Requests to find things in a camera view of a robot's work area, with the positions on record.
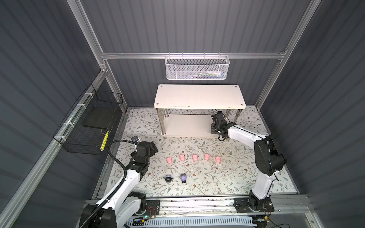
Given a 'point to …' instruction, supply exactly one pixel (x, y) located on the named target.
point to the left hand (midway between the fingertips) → (146, 146)
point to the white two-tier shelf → (194, 97)
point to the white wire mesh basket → (196, 67)
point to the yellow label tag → (104, 141)
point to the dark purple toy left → (168, 178)
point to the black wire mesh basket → (85, 130)
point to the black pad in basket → (100, 117)
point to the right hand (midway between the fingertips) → (217, 128)
